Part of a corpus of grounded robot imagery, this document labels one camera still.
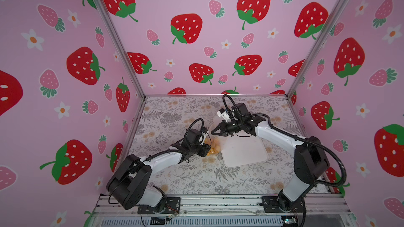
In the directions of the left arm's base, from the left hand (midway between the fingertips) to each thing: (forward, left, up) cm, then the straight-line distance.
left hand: (208, 146), depth 88 cm
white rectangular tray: (+1, -21, -9) cm, 23 cm away
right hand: (-1, -1, +13) cm, 13 cm away
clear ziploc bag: (+3, -5, 0) cm, 6 cm away
